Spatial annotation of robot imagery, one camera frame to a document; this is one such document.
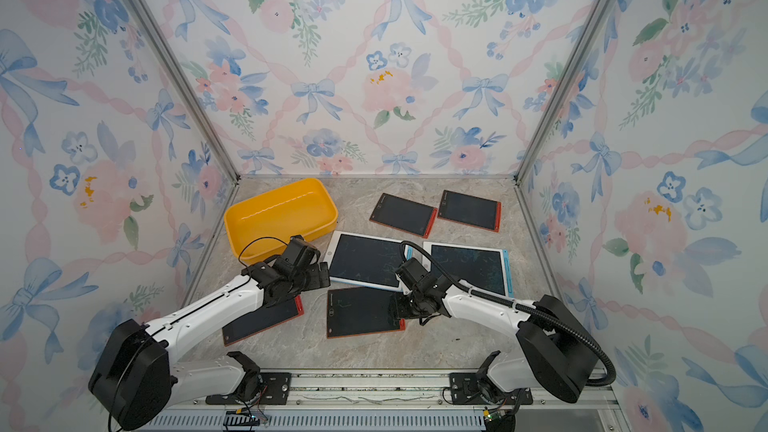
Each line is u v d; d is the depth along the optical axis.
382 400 0.73
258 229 1.04
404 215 1.10
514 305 0.47
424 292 0.65
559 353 0.42
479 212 1.10
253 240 0.70
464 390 0.73
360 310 0.86
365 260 0.98
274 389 0.75
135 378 0.40
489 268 0.95
